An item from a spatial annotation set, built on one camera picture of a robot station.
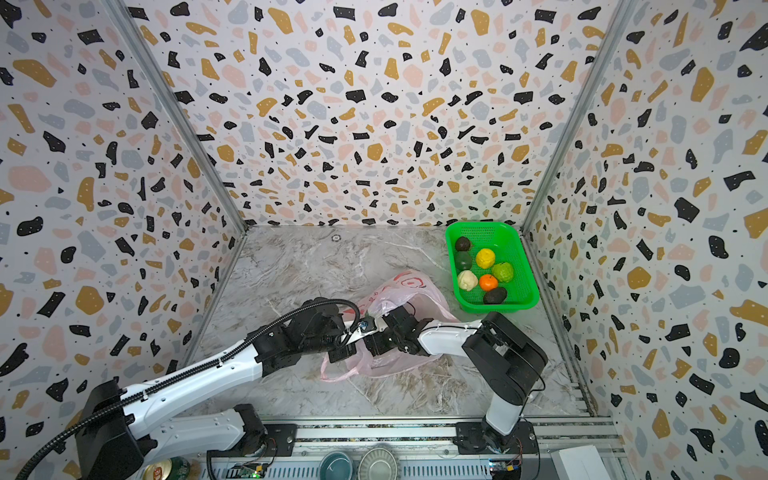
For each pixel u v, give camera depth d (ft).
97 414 1.27
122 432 1.26
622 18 2.35
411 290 2.41
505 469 2.35
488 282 3.29
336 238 3.85
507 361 1.54
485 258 3.48
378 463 2.31
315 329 1.92
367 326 2.09
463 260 3.42
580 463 2.21
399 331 2.34
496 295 3.16
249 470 2.30
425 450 2.41
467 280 3.27
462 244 3.69
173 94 2.75
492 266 3.47
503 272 3.30
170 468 1.99
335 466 2.31
